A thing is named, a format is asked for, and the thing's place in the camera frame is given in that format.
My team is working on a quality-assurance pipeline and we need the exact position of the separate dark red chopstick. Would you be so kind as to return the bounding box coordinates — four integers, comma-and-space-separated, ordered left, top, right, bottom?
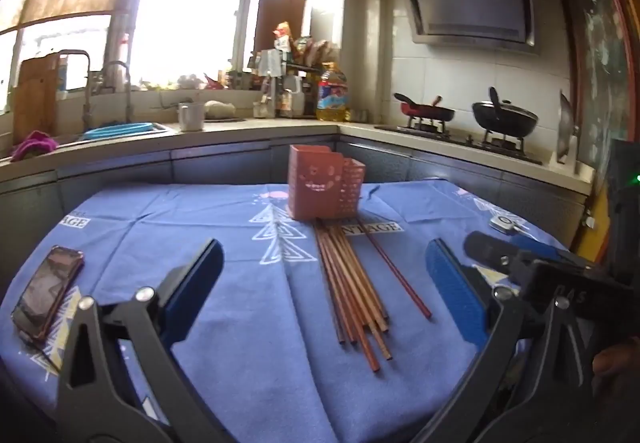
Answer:
357, 219, 432, 319

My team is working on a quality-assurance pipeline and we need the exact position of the long wooden chopstick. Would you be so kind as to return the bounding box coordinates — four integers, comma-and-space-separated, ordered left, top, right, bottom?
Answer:
326, 225, 393, 373

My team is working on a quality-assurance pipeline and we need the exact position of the pink utensil holder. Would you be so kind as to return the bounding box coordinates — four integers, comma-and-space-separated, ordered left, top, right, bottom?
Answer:
288, 144, 366, 221

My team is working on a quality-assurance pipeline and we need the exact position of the person's right hand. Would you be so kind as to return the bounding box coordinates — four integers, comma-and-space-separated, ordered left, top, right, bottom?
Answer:
592, 338, 640, 377

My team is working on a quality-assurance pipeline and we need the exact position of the small white device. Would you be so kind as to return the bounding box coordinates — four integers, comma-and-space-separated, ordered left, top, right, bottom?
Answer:
489, 216, 518, 235

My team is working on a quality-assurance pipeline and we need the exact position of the gas stove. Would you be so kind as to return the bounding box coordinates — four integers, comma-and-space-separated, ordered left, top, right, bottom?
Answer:
375, 117, 542, 166

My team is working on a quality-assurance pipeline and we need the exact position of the black smartphone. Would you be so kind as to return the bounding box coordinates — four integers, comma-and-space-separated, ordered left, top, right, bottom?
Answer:
11, 246, 84, 341

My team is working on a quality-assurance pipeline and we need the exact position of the black wok with lid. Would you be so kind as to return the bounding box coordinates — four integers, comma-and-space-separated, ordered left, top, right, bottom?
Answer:
472, 87, 538, 139

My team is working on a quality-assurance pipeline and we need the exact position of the blue printed tablecloth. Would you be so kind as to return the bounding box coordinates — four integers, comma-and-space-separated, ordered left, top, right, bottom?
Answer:
0, 178, 572, 443

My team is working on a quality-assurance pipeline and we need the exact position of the red frying pan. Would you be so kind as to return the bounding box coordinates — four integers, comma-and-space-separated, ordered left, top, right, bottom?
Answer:
393, 93, 454, 122

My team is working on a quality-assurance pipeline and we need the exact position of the yellow cooking oil bottle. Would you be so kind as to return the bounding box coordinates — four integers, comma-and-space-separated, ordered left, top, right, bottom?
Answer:
316, 62, 348, 122

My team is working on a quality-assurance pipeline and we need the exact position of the magenta cloth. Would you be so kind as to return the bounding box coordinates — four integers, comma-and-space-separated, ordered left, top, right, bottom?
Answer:
11, 130, 58, 163

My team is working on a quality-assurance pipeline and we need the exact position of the blue plastic basin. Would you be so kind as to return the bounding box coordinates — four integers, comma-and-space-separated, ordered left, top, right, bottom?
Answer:
80, 122, 154, 141

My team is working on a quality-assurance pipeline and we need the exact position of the condiment rack with packets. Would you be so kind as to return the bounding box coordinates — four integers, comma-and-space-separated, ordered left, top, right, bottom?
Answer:
247, 21, 335, 118

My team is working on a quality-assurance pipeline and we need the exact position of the white mug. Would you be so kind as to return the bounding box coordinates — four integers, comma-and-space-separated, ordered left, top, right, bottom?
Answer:
177, 102, 205, 132

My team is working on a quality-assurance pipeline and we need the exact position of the wooden cutting board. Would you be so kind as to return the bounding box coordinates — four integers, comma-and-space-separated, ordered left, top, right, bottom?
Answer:
12, 53, 58, 145

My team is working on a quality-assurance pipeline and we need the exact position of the tall steel faucet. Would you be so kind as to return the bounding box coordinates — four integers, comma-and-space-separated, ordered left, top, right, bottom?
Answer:
55, 49, 91, 132

